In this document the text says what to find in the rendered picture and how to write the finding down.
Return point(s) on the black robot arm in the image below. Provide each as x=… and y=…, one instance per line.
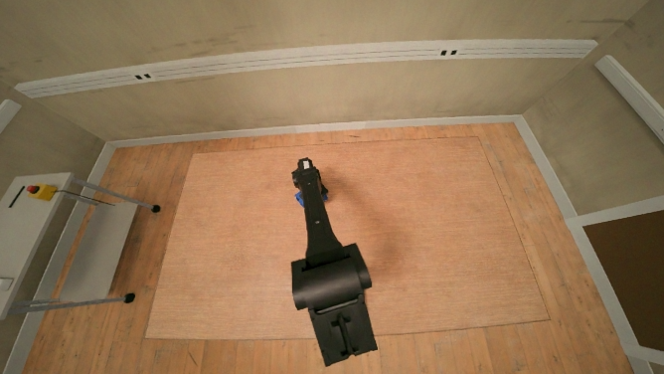
x=333, y=290

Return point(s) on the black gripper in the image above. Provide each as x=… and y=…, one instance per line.
x=324, y=191

